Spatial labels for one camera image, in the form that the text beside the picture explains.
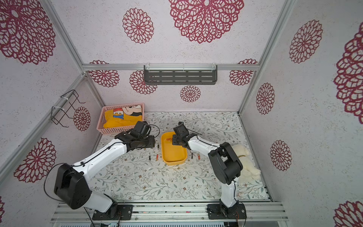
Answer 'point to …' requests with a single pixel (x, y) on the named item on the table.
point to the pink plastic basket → (119, 110)
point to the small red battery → (157, 157)
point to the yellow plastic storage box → (172, 154)
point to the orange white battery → (199, 157)
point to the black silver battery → (158, 146)
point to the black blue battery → (192, 155)
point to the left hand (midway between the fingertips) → (151, 142)
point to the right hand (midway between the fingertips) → (174, 137)
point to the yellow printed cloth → (128, 119)
